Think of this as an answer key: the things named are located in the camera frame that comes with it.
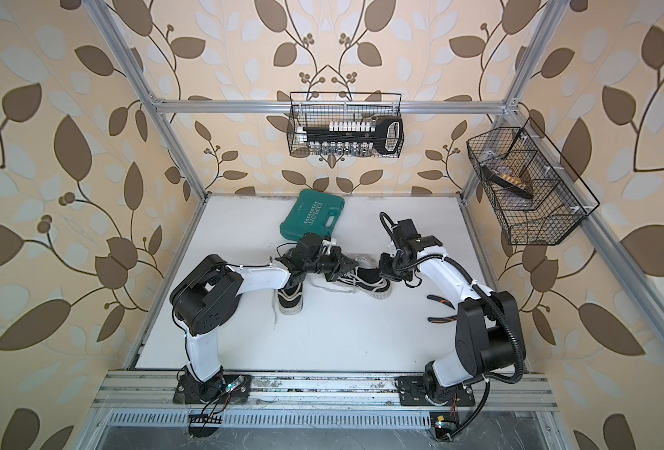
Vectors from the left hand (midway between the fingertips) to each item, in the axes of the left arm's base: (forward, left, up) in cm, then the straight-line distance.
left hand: (357, 259), depth 86 cm
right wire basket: (+6, -47, +22) cm, 52 cm away
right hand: (-3, -8, -5) cm, 10 cm away
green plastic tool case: (+26, +16, -8) cm, 32 cm away
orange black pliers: (-15, -26, -11) cm, 32 cm away
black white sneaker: (-4, -3, -5) cm, 7 cm away
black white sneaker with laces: (-10, +20, -7) cm, 24 cm away
